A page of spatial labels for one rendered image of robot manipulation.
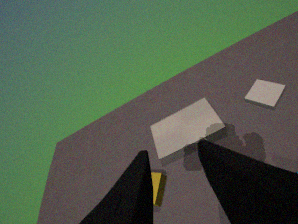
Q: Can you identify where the beige square tile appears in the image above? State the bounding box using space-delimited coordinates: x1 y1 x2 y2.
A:
245 80 286 109

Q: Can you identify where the yellow rectangular block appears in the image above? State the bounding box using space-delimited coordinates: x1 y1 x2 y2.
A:
152 172 168 208

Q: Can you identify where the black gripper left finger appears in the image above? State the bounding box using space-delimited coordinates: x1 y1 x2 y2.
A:
80 151 153 224

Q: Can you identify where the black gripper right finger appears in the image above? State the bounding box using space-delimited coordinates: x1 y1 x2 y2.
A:
197 140 298 224

